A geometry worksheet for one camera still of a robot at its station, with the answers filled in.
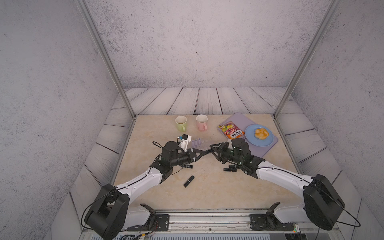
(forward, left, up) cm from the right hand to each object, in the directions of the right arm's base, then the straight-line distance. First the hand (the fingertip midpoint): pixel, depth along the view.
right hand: (209, 147), depth 78 cm
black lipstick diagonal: (-11, +12, -19) cm, 25 cm away
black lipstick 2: (-3, -13, -20) cm, 24 cm away
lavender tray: (+38, -28, -22) cm, 52 cm away
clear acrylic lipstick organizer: (+15, +2, -18) cm, 23 cm away
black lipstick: (-2, +11, -18) cm, 21 cm away
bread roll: (+22, -37, -17) cm, 47 cm away
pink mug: (+29, +4, -11) cm, 31 cm away
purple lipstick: (+10, +10, -11) cm, 18 cm away
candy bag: (+26, -17, -17) cm, 35 cm away
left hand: (-5, +2, 0) cm, 5 cm away
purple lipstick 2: (+11, +8, -11) cm, 18 cm away
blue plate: (+22, -30, -20) cm, 43 cm away
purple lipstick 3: (+12, +5, -11) cm, 17 cm away
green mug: (+27, +18, -11) cm, 34 cm away
